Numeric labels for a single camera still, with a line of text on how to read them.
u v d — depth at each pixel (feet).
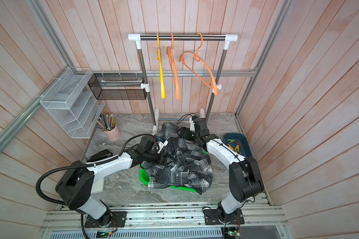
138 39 2.04
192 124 2.63
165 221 2.41
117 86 3.50
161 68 3.22
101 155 3.06
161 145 2.57
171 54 2.81
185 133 2.56
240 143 3.31
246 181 1.48
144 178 2.59
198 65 3.13
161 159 2.44
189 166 2.57
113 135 3.28
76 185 1.45
